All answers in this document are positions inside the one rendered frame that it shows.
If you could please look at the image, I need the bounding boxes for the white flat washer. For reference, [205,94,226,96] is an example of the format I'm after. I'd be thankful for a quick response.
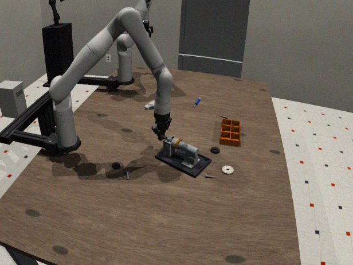
[222,166,234,175]

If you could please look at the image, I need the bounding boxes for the orange divided tray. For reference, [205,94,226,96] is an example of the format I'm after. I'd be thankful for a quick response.
[219,119,240,146]

